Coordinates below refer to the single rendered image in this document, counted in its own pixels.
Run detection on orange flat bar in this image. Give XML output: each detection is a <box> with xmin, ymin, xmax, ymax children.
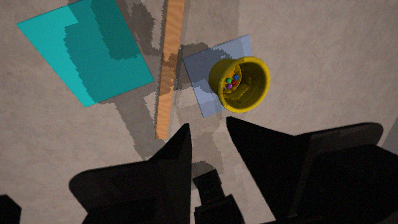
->
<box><xmin>155</xmin><ymin>0</ymin><xmax>185</xmax><ymax>139</ymax></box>

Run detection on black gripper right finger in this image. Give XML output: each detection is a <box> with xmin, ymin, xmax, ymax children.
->
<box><xmin>226</xmin><ymin>116</ymin><xmax>383</xmax><ymax>220</ymax></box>

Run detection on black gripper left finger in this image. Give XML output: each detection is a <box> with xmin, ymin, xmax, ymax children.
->
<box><xmin>69</xmin><ymin>123</ymin><xmax>192</xmax><ymax>224</ymax></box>

